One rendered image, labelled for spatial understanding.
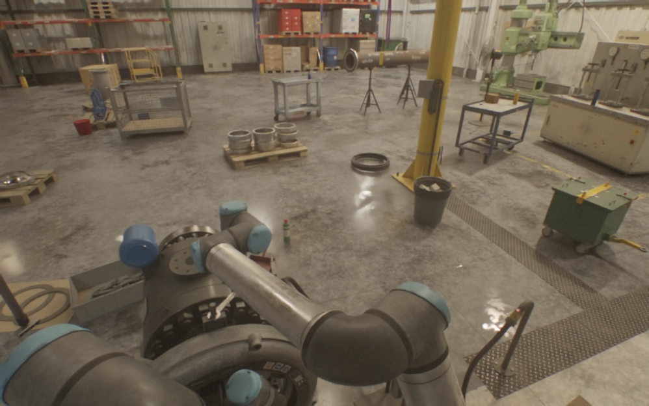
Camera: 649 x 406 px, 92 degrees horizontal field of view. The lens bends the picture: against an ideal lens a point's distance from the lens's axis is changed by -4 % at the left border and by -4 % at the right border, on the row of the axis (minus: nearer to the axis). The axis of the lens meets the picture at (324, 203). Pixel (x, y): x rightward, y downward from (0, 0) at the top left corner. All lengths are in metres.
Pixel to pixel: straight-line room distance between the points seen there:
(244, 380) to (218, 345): 0.23
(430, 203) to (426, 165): 1.00
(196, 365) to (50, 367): 0.72
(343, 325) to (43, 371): 0.40
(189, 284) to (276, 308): 0.96
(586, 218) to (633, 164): 2.67
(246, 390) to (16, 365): 0.58
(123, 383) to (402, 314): 0.41
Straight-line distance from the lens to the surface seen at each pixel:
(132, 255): 1.76
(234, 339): 1.22
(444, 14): 4.18
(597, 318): 3.25
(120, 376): 0.50
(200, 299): 1.51
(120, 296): 2.98
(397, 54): 8.55
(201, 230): 2.11
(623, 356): 3.07
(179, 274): 1.62
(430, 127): 4.31
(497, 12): 15.01
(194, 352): 1.22
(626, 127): 6.37
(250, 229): 1.01
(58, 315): 3.23
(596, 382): 2.79
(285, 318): 0.66
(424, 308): 0.63
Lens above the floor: 1.90
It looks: 29 degrees down
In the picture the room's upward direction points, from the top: straight up
